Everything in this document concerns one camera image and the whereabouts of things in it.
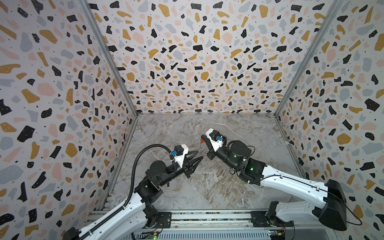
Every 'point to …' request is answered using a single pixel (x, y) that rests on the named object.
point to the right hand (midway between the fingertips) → (201, 133)
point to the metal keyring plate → (201, 127)
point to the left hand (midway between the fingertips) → (199, 153)
